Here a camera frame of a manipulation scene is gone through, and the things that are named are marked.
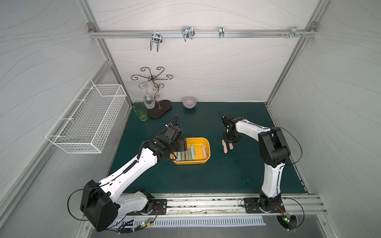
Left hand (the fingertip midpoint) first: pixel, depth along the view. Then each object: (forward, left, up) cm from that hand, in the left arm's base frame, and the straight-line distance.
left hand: (182, 143), depth 79 cm
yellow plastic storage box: (+5, -11, -16) cm, 20 cm away
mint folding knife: (0, +3, -15) cm, 16 cm away
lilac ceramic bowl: (+47, -1, -13) cm, 48 cm away
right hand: (+12, -31, -15) cm, 36 cm away
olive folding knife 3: (-1, -4, -16) cm, 16 cm away
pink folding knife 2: (+3, -13, -16) cm, 21 cm away
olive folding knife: (0, +1, -15) cm, 15 cm away
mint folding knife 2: (+3, -5, -16) cm, 17 cm away
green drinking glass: (+31, +33, -6) cm, 46 cm away
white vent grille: (-34, +14, -15) cm, 40 cm away
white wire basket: (+1, +45, +15) cm, 47 cm away
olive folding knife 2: (0, -2, -15) cm, 16 cm away
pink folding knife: (+7, -26, -16) cm, 32 cm away
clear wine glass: (+28, +23, +5) cm, 37 cm away
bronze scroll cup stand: (+40, +19, -14) cm, 46 cm away
